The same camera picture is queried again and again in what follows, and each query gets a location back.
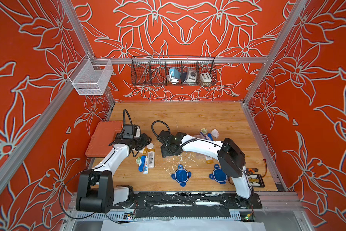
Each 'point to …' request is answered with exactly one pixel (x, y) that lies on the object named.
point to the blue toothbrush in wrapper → (208, 136)
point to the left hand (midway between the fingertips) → (150, 139)
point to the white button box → (205, 77)
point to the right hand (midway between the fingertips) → (162, 154)
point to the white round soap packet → (215, 133)
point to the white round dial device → (191, 77)
